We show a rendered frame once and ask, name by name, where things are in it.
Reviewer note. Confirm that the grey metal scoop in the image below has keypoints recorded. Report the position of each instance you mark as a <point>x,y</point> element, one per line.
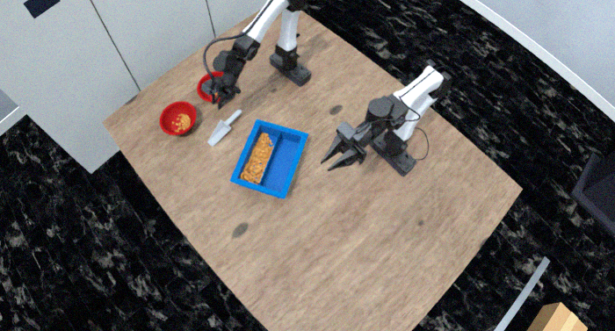
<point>222,128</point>

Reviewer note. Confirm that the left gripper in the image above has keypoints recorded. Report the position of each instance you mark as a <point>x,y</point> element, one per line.
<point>348,148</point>

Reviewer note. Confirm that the blue box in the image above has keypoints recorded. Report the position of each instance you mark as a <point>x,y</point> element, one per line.
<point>277,176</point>

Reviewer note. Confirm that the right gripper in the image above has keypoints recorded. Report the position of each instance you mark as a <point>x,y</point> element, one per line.
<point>226,84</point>

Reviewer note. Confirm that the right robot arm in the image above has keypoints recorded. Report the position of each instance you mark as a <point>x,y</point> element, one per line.
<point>246,47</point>

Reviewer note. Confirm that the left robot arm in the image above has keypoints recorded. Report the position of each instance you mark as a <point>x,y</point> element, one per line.
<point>428,83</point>

